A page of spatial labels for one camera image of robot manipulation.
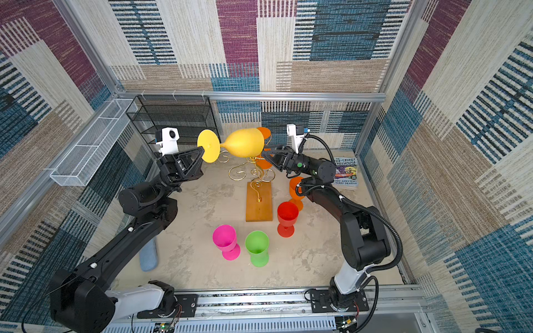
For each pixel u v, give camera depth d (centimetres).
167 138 51
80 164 71
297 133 62
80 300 38
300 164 64
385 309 74
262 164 93
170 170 48
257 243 78
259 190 95
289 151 60
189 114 105
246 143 55
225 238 79
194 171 49
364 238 46
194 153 49
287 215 79
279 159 61
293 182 89
